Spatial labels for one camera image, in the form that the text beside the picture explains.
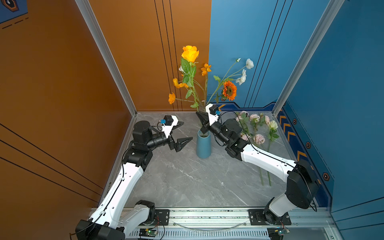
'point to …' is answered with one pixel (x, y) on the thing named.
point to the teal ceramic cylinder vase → (203, 148)
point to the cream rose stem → (273, 126)
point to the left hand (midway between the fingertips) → (186, 129)
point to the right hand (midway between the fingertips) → (197, 111)
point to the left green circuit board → (147, 232)
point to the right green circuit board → (276, 233)
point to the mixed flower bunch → (260, 129)
